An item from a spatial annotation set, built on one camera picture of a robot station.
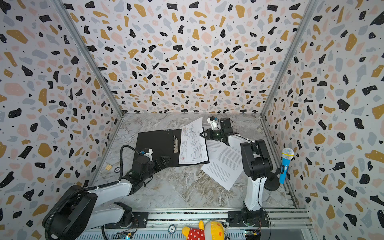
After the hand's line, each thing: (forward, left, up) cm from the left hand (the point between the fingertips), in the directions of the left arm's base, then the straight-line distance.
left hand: (164, 158), depth 87 cm
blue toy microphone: (-9, -61, +19) cm, 64 cm away
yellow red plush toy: (-36, -26, 0) cm, 44 cm away
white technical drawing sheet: (+11, -16, -6) cm, 20 cm away
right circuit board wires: (-37, -46, -8) cm, 59 cm away
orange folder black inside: (+16, +4, -8) cm, 18 cm away
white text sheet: (-3, -37, -8) cm, 37 cm away
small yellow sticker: (-2, +35, -6) cm, 35 cm away
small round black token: (-3, +30, -8) cm, 31 cm away
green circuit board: (-36, +16, -8) cm, 40 cm away
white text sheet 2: (+12, -31, -8) cm, 34 cm away
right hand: (+15, -20, +5) cm, 25 cm away
